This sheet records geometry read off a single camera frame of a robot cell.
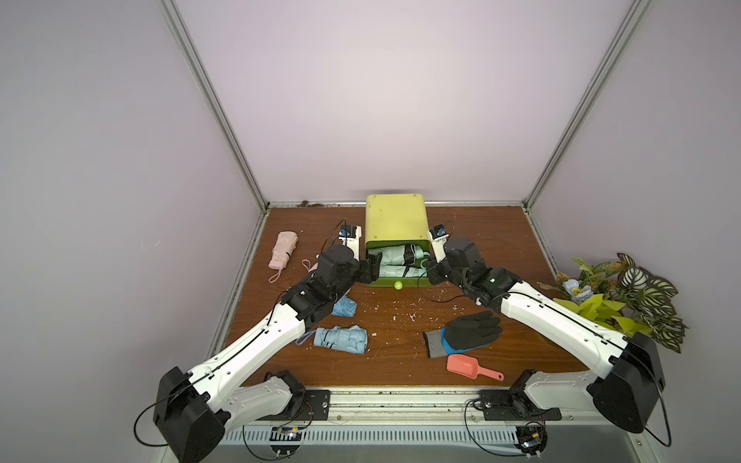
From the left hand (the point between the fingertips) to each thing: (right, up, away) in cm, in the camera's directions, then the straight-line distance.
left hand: (375, 251), depth 74 cm
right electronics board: (+39, -46, -5) cm, 61 cm away
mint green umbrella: (+7, -6, +3) cm, 10 cm away
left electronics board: (-23, -46, -3) cm, 51 cm away
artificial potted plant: (+63, -11, -3) cm, 64 cm away
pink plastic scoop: (+26, -33, +5) cm, 42 cm away
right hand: (+16, 0, +4) cm, 16 cm away
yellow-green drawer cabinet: (+6, +7, +10) cm, 14 cm away
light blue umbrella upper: (-9, -18, +11) cm, 23 cm away
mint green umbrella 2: (+8, -1, +6) cm, 10 cm away
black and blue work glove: (+29, -25, +10) cm, 39 cm away
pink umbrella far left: (-34, 0, +29) cm, 45 cm away
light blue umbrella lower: (-6, -25, +5) cm, 27 cm away
